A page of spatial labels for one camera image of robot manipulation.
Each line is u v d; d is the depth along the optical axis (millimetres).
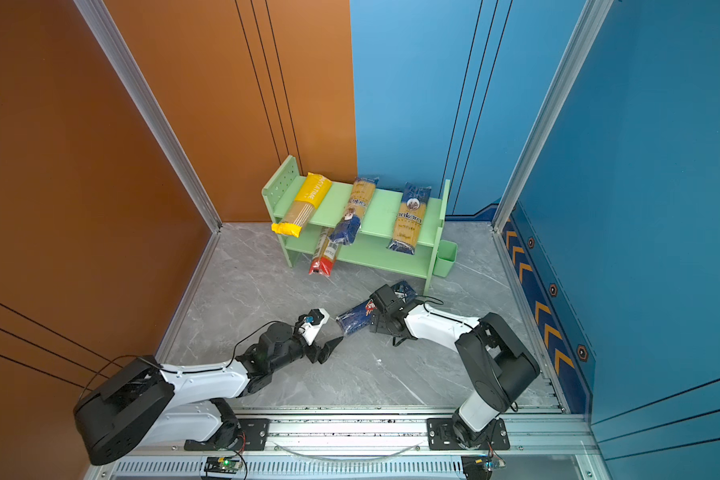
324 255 901
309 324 710
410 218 806
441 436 725
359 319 895
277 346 644
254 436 737
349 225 773
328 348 748
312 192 878
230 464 705
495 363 451
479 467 698
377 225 826
